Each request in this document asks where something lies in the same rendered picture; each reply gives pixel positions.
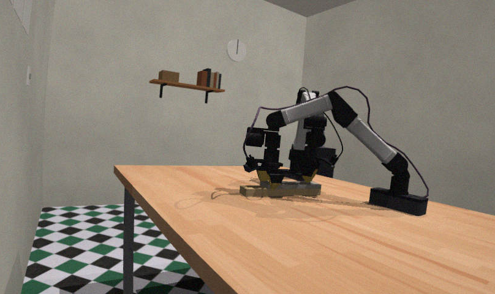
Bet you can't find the light wooden plank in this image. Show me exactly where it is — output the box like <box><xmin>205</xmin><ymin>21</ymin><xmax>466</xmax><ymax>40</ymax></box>
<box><xmin>240</xmin><ymin>186</ymin><xmax>321</xmax><ymax>197</ymax></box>

